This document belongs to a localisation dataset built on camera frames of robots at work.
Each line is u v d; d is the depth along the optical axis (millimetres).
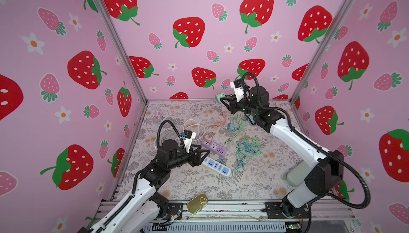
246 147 953
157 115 1108
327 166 422
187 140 640
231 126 1043
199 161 639
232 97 673
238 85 627
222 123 1080
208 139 921
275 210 731
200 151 652
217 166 858
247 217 731
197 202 730
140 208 482
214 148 929
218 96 741
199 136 1005
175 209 744
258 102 564
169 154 553
